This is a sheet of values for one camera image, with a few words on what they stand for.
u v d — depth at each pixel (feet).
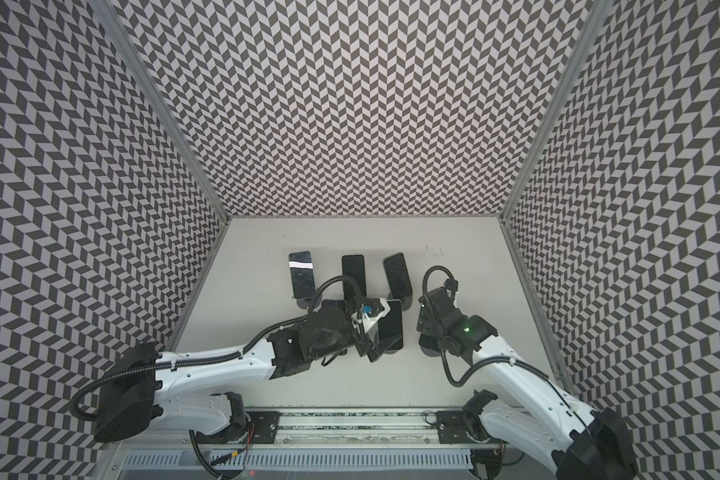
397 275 2.91
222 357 1.55
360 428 2.43
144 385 1.35
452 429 2.41
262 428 2.37
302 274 2.94
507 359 1.60
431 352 2.72
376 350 2.06
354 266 2.91
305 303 3.16
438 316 1.96
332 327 1.75
